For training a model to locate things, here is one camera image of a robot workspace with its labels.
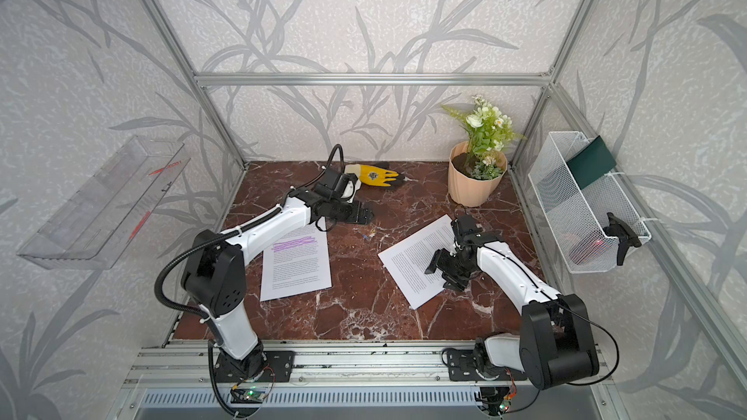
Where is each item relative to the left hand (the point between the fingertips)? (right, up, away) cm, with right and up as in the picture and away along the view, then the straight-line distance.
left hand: (363, 214), depth 89 cm
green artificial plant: (+39, +26, 0) cm, 46 cm away
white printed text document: (+14, -15, +5) cm, 22 cm away
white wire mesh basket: (+63, 0, -5) cm, 64 cm away
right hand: (+21, -17, -5) cm, 27 cm away
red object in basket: (+52, -6, -25) cm, 59 cm away
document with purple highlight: (-21, -16, +3) cm, 27 cm away
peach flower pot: (+35, +7, +13) cm, 38 cm away
